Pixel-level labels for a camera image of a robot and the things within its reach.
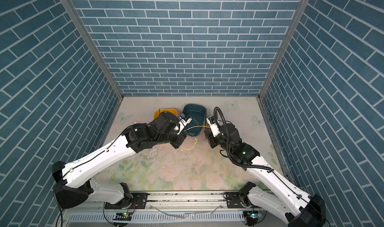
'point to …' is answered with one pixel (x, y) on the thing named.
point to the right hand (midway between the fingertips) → (206, 128)
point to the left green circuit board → (123, 216)
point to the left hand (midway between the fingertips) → (186, 134)
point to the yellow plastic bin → (158, 112)
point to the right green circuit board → (256, 215)
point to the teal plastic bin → (198, 114)
